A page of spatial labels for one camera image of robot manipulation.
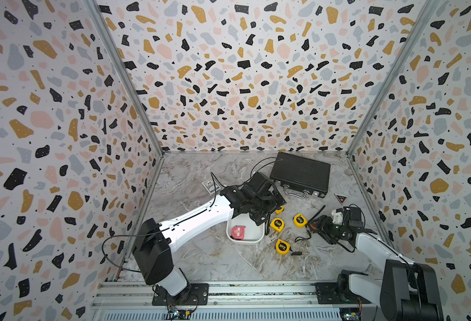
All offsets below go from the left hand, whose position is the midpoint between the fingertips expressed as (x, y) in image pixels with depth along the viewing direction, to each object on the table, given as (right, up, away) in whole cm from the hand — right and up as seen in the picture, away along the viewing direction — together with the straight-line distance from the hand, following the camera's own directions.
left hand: (284, 208), depth 74 cm
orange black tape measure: (+16, -10, +14) cm, 23 cm away
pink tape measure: (-18, -13, +14) cm, 26 cm away
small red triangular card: (+34, 0, +29) cm, 45 cm away
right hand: (+17, -11, +15) cm, 25 cm away
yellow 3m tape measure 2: (+10, -9, +18) cm, 23 cm away
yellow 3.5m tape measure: (+1, -6, +21) cm, 22 cm away
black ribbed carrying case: (+17, +12, +36) cm, 42 cm away
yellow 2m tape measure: (+1, -18, +10) cm, 21 cm away
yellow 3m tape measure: (0, -10, +16) cm, 19 cm away
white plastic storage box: (-11, -14, +16) cm, 24 cm away
